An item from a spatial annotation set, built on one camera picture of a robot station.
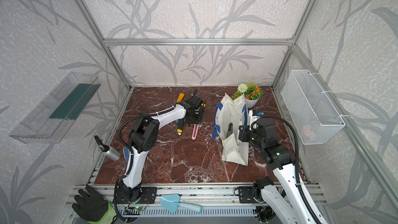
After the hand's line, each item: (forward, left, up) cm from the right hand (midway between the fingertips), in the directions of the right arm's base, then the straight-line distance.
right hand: (238, 126), depth 74 cm
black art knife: (+8, +1, -20) cm, 21 cm away
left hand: (+15, +20, -20) cm, 33 cm away
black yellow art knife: (+13, +32, -19) cm, 40 cm away
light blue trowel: (-28, +32, -21) cm, 48 cm away
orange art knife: (+38, +36, -21) cm, 56 cm away
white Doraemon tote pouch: (+16, -1, -10) cm, 18 cm away
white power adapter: (-3, -5, +10) cm, 11 cm away
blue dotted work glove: (-4, +62, -22) cm, 66 cm away
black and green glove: (-30, +68, -20) cm, 77 cm away
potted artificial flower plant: (+28, -13, -7) cm, 32 cm away
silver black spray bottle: (-7, +65, -12) cm, 67 cm away
